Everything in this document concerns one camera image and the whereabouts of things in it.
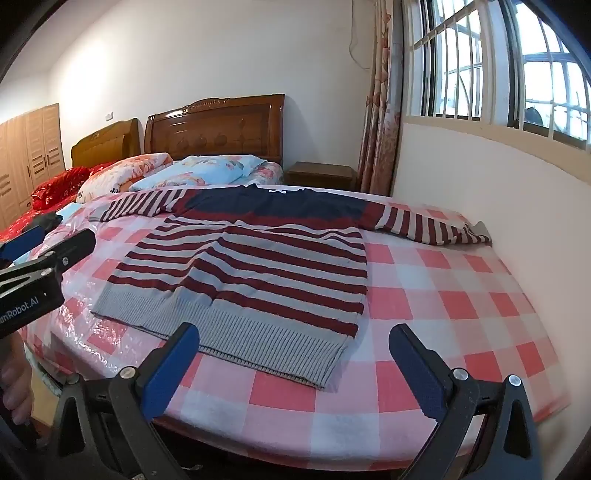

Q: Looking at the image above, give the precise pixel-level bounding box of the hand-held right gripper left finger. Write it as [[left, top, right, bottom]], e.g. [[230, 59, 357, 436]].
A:
[[44, 322, 201, 480]]

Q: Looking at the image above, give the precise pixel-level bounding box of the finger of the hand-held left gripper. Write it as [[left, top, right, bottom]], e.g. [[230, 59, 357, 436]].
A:
[[0, 211, 63, 267], [0, 229, 97, 298]]

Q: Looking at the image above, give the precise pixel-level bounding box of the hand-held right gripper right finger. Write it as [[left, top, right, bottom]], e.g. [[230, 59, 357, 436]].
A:
[[388, 323, 544, 480]]

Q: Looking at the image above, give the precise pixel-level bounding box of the striped knit sweater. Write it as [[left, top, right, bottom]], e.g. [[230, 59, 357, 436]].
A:
[[89, 185, 491, 392]]

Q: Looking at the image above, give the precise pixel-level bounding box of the person's left hand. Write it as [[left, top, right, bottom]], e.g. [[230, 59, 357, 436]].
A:
[[0, 331, 34, 425]]

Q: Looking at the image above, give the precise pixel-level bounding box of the red blanket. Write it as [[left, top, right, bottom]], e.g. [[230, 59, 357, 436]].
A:
[[0, 161, 116, 243]]

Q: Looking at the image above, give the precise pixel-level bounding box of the pink checkered bed sheet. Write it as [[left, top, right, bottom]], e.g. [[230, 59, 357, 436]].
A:
[[18, 185, 573, 472]]

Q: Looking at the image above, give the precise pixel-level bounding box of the wooden wardrobe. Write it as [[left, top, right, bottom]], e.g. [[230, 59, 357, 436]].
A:
[[0, 103, 65, 229]]

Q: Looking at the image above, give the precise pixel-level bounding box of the pink floral quilt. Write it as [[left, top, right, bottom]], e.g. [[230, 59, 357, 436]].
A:
[[76, 152, 174, 205]]

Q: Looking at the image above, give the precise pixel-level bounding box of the light wooden headboard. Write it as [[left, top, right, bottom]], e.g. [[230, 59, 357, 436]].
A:
[[71, 118, 141, 169]]

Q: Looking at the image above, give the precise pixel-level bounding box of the blue floral quilt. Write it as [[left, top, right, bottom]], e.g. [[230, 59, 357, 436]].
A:
[[129, 154, 269, 192]]

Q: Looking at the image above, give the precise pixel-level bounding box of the dark wooden headboard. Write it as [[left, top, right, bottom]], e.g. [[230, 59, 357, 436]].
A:
[[144, 93, 286, 165]]

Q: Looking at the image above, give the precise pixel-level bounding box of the wooden nightstand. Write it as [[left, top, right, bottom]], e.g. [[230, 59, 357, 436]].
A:
[[283, 161, 358, 191]]

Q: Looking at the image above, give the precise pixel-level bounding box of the floral curtain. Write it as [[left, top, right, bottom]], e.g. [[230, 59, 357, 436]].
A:
[[358, 0, 407, 197]]

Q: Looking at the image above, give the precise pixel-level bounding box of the barred window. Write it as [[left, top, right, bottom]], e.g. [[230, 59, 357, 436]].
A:
[[402, 0, 591, 151]]

